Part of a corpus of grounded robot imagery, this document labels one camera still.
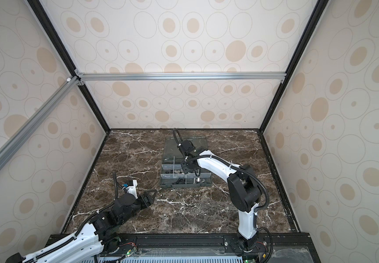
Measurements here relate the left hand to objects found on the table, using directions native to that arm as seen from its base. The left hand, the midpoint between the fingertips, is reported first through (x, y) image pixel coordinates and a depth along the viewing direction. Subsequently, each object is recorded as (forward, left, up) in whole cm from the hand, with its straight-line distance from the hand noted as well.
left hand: (157, 192), depth 79 cm
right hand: (+16, -15, -3) cm, 22 cm away
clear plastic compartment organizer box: (+13, -6, -6) cm, 16 cm away
